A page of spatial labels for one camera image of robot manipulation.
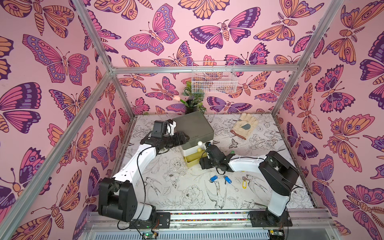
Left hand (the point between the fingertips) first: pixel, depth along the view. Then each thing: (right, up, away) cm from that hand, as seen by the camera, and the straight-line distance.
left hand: (186, 138), depth 84 cm
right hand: (+9, -15, +9) cm, 20 cm away
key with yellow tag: (+33, -25, +2) cm, 42 cm away
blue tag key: (+24, -24, +4) cm, 34 cm away
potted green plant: (+4, +23, +12) cm, 26 cm away
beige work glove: (+42, +7, +26) cm, 50 cm away
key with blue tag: (+16, -24, +4) cm, 29 cm away
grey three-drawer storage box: (+8, +3, 0) cm, 9 cm away
